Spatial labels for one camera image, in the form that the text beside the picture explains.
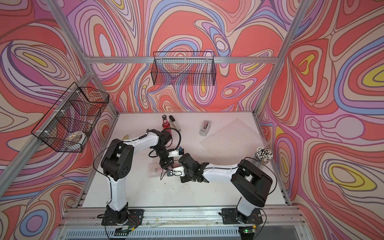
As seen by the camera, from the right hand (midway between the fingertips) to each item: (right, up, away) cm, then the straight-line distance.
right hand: (183, 169), depth 88 cm
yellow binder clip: (-42, +18, +16) cm, 49 cm away
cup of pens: (+42, +11, -13) cm, 46 cm away
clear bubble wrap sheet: (-16, 0, -3) cm, 16 cm away
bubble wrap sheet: (+33, +14, +14) cm, 38 cm away
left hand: (-6, +1, 0) cm, 6 cm away
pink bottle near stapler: (-12, +27, +6) cm, 30 cm away
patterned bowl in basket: (-51, +21, -16) cm, 57 cm away
